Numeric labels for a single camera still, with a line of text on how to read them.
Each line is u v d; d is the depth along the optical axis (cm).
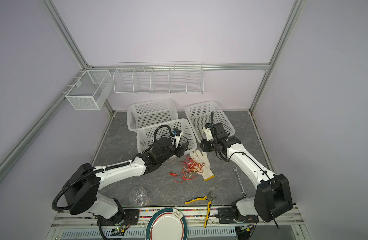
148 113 120
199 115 116
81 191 43
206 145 74
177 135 69
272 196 41
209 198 79
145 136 100
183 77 105
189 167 88
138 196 81
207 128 76
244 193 81
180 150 72
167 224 71
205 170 89
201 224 73
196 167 89
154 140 62
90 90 98
